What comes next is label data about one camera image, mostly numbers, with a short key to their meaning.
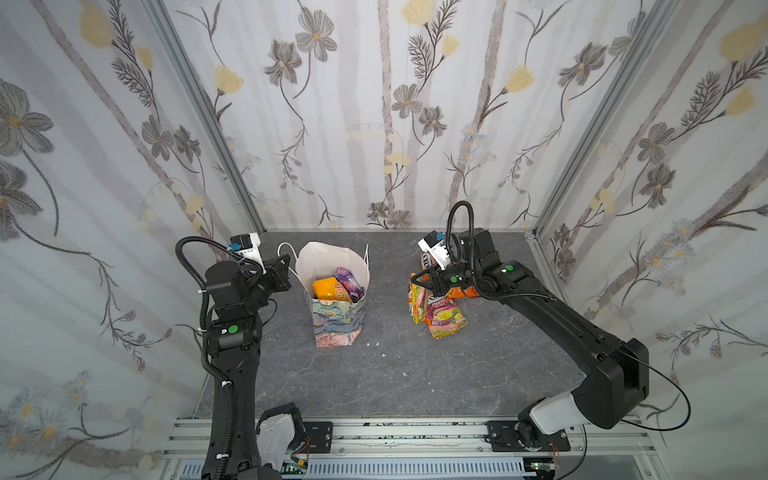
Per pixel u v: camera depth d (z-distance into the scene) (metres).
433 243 0.67
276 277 0.61
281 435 0.57
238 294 0.52
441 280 0.68
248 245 0.60
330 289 0.83
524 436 0.66
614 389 0.43
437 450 0.73
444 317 0.93
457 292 0.69
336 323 0.80
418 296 0.74
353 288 0.86
